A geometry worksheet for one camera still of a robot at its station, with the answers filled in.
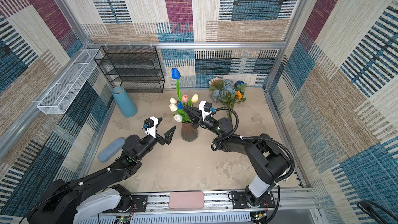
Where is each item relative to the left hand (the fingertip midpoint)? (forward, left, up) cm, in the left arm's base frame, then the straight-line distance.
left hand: (168, 123), depth 77 cm
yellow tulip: (+8, -13, +8) cm, 18 cm away
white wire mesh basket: (+8, +48, +12) cm, 50 cm away
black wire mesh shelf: (+47, +28, -3) cm, 55 cm away
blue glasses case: (-3, +34, -20) cm, 40 cm away
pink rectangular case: (-29, -8, -22) cm, 37 cm away
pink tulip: (+7, -9, +9) cm, 15 cm away
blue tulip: (+3, -6, +10) cm, 12 cm away
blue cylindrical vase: (+21, +31, -13) cm, 40 cm away
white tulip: (-2, -6, +7) cm, 9 cm away
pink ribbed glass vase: (+3, -9, -16) cm, 19 cm away
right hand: (+3, -9, +7) cm, 12 cm away
